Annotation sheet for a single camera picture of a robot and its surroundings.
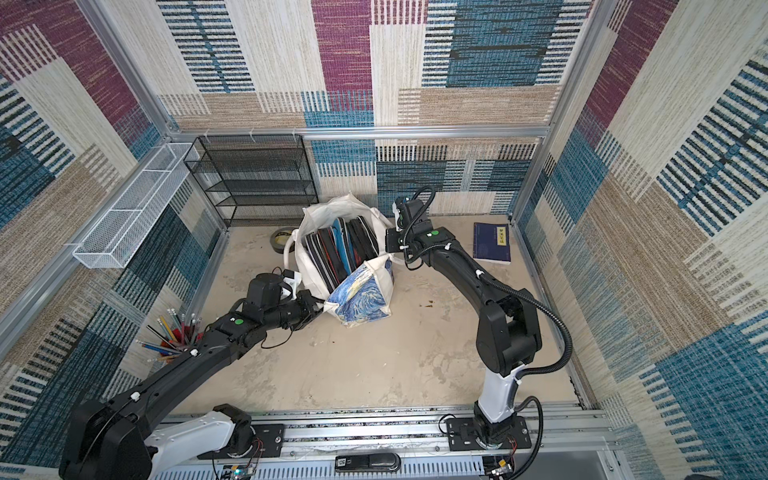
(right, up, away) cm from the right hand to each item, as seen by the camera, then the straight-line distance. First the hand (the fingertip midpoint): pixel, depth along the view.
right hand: (398, 240), depth 90 cm
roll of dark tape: (-44, +2, +26) cm, 52 cm away
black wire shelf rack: (-50, +22, +19) cm, 58 cm away
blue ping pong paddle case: (-17, +4, +2) cm, 18 cm away
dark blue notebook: (+35, 0, +21) cm, 41 cm away
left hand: (-18, -17, -10) cm, 27 cm away
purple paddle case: (-21, -5, -4) cm, 22 cm away
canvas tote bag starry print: (-17, -2, 0) cm, 17 cm away
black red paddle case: (-11, -1, +2) cm, 11 cm away
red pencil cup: (-59, -25, -10) cm, 65 cm away
